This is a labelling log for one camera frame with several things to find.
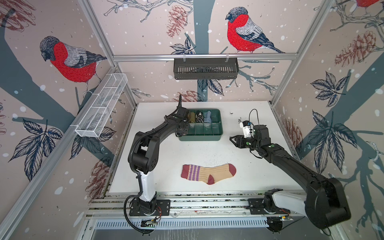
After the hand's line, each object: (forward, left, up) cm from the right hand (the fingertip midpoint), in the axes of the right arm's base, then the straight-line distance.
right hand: (232, 139), depth 85 cm
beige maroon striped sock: (-16, +12, -12) cm, 24 cm away
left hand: (+11, +30, -4) cm, 32 cm away
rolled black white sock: (+21, +20, -5) cm, 29 cm away
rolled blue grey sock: (+22, +14, -5) cm, 27 cm away
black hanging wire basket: (+48, +16, +16) cm, 53 cm away
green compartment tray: (+14, +15, -12) cm, 24 cm away
